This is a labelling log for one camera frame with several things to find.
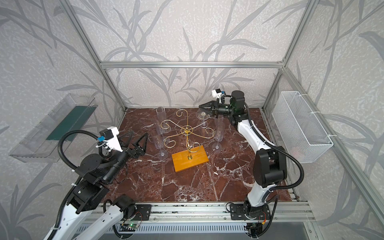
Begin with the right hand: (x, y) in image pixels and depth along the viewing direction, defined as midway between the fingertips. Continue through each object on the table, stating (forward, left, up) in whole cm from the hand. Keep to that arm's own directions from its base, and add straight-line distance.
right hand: (201, 104), depth 74 cm
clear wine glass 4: (-4, -11, -20) cm, 23 cm away
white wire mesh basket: (-20, -43, 0) cm, 47 cm away
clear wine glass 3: (-5, -1, -2) cm, 5 cm away
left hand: (-18, +23, +4) cm, 30 cm away
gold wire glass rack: (-5, +7, -36) cm, 37 cm away
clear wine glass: (+10, +26, -18) cm, 33 cm away
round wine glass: (+5, -12, -19) cm, 23 cm away
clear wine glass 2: (-11, +25, -34) cm, 44 cm away
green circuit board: (-48, +36, -37) cm, 70 cm away
